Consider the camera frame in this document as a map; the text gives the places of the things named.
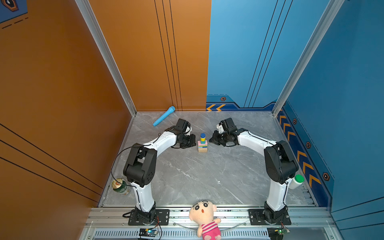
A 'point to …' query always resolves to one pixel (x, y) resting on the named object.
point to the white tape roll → (121, 186)
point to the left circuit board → (148, 232)
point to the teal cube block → (202, 142)
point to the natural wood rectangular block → (202, 150)
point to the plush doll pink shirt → (201, 213)
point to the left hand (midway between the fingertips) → (196, 142)
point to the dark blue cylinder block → (203, 135)
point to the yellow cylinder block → (203, 139)
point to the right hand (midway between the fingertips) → (207, 140)
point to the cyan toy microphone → (171, 109)
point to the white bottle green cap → (296, 181)
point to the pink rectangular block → (200, 144)
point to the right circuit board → (277, 233)
